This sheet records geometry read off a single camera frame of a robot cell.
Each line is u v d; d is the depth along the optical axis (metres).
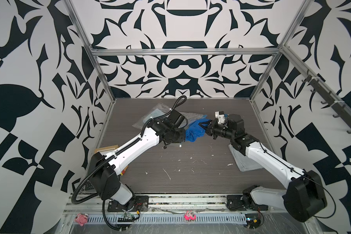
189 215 0.70
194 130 0.74
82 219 0.68
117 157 0.44
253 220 0.71
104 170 0.41
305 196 0.41
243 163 0.85
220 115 0.76
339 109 0.58
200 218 0.71
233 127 0.62
